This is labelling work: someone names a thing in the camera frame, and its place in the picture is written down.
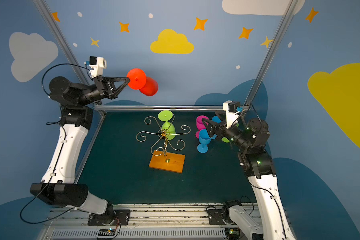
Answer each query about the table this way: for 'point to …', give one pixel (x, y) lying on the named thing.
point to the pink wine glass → (200, 125)
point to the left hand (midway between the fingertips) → (128, 79)
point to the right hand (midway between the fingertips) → (211, 114)
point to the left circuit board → (106, 233)
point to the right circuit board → (233, 233)
